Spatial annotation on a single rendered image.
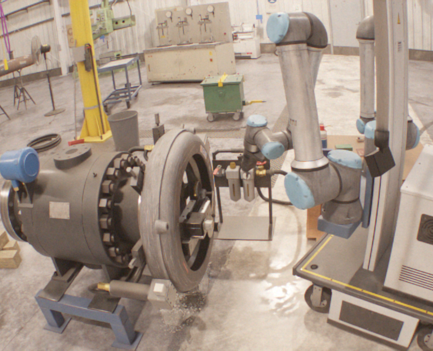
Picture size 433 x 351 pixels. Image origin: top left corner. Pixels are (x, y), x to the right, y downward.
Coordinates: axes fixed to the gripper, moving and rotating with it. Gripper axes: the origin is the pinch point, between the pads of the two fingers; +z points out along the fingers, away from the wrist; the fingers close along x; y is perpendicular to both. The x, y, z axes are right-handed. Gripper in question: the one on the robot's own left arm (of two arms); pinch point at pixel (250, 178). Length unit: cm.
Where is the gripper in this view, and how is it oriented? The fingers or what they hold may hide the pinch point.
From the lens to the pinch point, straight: 195.6
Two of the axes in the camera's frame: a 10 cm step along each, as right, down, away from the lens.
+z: -0.8, 6.7, 7.4
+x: -7.5, 4.5, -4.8
